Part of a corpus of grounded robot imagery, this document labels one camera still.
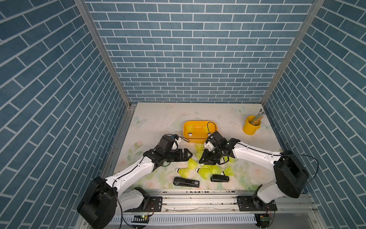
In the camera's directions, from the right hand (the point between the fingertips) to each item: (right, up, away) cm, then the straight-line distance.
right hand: (201, 162), depth 81 cm
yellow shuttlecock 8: (+16, -5, -1) cm, 17 cm away
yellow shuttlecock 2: (+5, +17, +19) cm, 26 cm away
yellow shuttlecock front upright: (+9, -6, +4) cm, 11 cm away
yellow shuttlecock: (-7, +17, +19) cm, 26 cm away
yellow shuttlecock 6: (-10, -7, +3) cm, 12 cm away
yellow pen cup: (+35, +18, +15) cm, 42 cm away
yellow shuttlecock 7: (+3, -7, +3) cm, 9 cm away
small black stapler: (+12, -10, +3) cm, 16 cm away
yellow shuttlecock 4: (+15, +5, -10) cm, 18 cm away
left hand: (-6, +4, -1) cm, 7 cm away
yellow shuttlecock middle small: (+5, -4, +5) cm, 8 cm away
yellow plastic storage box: (0, +13, +19) cm, 23 cm away
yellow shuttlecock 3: (0, +5, +9) cm, 11 cm away
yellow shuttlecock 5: (-5, -3, +5) cm, 8 cm away
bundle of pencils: (+41, +27, +13) cm, 50 cm away
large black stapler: (-11, -9, -4) cm, 15 cm away
